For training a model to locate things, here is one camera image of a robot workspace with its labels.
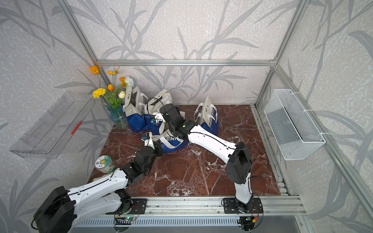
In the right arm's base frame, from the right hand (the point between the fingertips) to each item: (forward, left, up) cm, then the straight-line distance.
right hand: (175, 102), depth 77 cm
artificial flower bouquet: (+13, +41, -7) cm, 44 cm away
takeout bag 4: (-1, -17, -9) cm, 19 cm away
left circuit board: (-49, +24, -33) cm, 64 cm away
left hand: (-13, +9, -17) cm, 24 cm away
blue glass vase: (+8, +42, -21) cm, 47 cm away
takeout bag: (+4, +25, -9) cm, 27 cm away
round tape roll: (-24, +40, -24) cm, 53 cm away
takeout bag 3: (-15, +4, -17) cm, 23 cm away
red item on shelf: (-16, +45, 0) cm, 48 cm away
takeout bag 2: (+6, +12, -7) cm, 15 cm away
